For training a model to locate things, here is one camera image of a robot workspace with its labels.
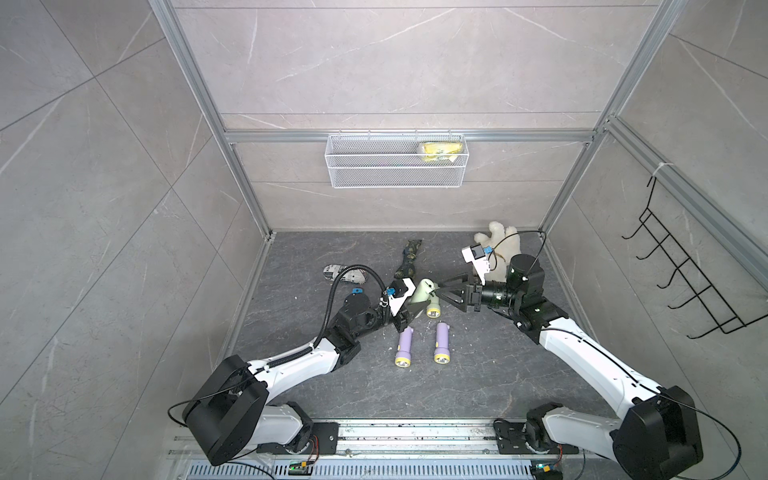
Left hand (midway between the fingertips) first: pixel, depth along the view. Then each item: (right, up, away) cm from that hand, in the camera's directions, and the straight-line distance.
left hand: (425, 291), depth 72 cm
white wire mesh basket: (-8, +41, +28) cm, 51 cm away
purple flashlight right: (+6, -20, +13) cm, 24 cm away
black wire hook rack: (+59, +1, -10) cm, 60 cm away
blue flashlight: (-21, -3, +28) cm, 35 cm away
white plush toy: (+30, +13, +31) cm, 45 cm away
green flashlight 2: (+5, -8, +21) cm, 23 cm away
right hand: (+4, +1, -2) cm, 4 cm away
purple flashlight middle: (-4, -18, +14) cm, 23 cm away
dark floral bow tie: (-3, +4, +33) cm, 34 cm away
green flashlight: (-1, +1, -5) cm, 5 cm away
